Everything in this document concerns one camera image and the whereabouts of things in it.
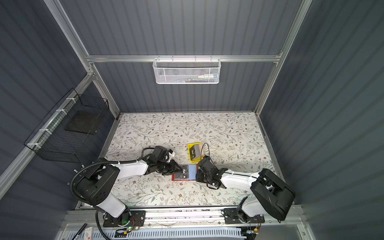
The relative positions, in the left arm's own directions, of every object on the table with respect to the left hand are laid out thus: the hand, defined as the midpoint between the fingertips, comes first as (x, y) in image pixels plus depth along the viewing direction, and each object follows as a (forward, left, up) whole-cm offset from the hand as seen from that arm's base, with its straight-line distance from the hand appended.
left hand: (182, 170), depth 88 cm
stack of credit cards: (+11, -8, +2) cm, 13 cm away
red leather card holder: (-1, -4, -2) cm, 4 cm away
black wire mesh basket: (+12, +55, +25) cm, 62 cm away
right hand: (-4, -9, -2) cm, 10 cm away
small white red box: (-28, +44, -2) cm, 52 cm away
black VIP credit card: (-2, -2, -1) cm, 3 cm away
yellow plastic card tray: (+16, -5, +2) cm, 17 cm away
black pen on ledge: (-27, +49, -3) cm, 56 cm away
